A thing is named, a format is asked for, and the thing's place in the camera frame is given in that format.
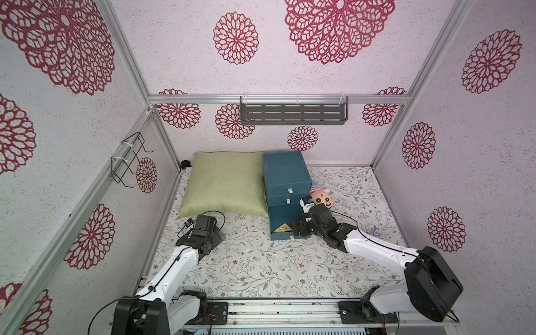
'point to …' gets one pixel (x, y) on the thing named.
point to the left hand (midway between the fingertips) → (213, 241)
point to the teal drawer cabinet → (287, 181)
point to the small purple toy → (375, 232)
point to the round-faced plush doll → (321, 195)
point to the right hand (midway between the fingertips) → (296, 218)
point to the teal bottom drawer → (288, 213)
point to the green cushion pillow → (230, 181)
